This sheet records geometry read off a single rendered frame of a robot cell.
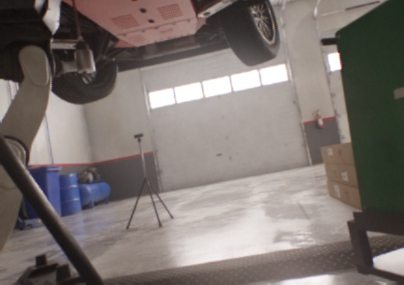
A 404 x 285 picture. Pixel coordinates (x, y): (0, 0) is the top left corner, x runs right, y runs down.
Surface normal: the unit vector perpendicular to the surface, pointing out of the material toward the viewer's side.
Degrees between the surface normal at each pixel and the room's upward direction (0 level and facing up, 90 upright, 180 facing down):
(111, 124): 90
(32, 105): 110
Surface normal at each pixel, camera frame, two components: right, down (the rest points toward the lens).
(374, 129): -0.94, 0.07
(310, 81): -0.12, -0.06
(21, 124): 0.55, -0.17
